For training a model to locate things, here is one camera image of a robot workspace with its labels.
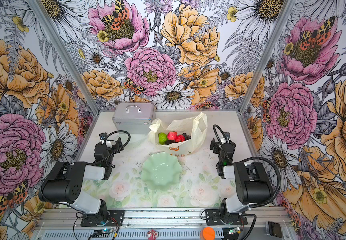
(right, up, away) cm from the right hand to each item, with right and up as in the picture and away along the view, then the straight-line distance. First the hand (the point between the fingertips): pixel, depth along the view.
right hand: (220, 142), depth 94 cm
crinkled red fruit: (-25, +2, +4) cm, 26 cm away
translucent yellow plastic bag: (-25, -2, -11) cm, 28 cm away
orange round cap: (-14, -34, -31) cm, 48 cm away
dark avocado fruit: (-33, 0, +5) cm, 34 cm away
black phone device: (+18, -37, -24) cm, 48 cm away
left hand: (-66, 0, 0) cm, 66 cm away
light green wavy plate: (-36, -16, -4) cm, 40 cm away
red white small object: (-38, -37, -27) cm, 60 cm away
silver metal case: (-53, +16, +3) cm, 56 cm away
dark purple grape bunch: (-21, +3, +6) cm, 22 cm away
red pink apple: (-30, +4, +3) cm, 31 cm away
